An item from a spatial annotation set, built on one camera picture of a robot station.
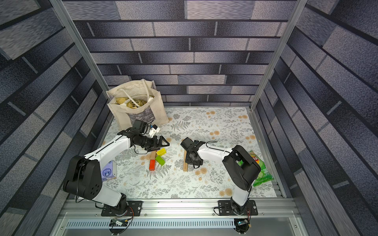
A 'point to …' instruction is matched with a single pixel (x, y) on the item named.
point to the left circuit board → (118, 222)
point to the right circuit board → (242, 222)
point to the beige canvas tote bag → (140, 100)
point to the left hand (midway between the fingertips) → (164, 145)
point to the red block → (152, 164)
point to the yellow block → (161, 152)
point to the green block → (160, 160)
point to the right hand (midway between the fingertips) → (190, 160)
